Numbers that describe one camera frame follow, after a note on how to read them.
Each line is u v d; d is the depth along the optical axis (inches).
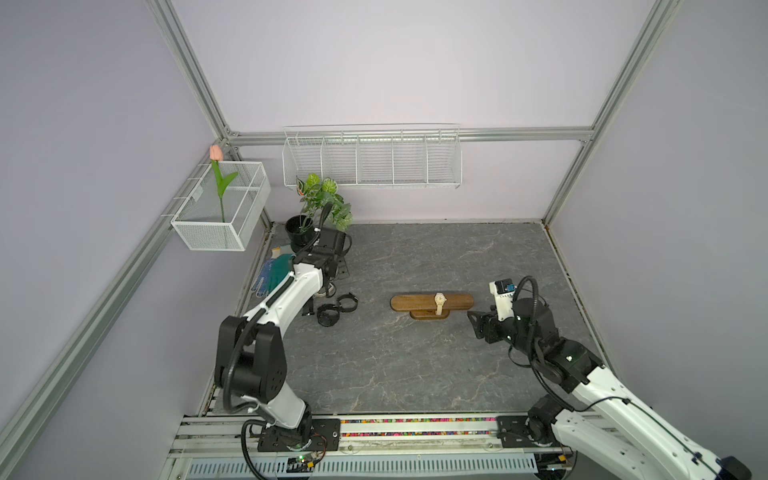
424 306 35.0
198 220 29.1
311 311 36.9
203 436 29.7
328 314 36.7
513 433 29.0
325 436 29.0
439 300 35.0
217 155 32.6
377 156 38.9
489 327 25.9
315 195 33.3
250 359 17.5
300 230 38.8
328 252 27.3
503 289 25.8
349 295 39.0
